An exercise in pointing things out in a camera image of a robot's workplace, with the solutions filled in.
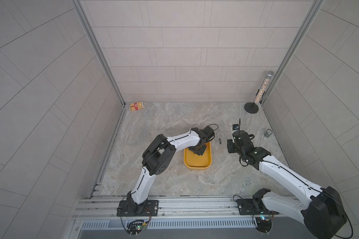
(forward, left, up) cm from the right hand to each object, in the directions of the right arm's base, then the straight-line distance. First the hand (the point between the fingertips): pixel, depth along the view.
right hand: (229, 140), depth 84 cm
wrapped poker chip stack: (+7, -29, -7) cm, 30 cm away
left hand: (+1, +17, -12) cm, 21 cm away
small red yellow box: (+37, +60, -5) cm, 71 cm away
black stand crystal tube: (+33, -28, -10) cm, 44 cm away
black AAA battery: (+7, +3, -10) cm, 12 cm away
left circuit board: (-36, +50, -11) cm, 63 cm away
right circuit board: (-38, -9, -13) cm, 42 cm away
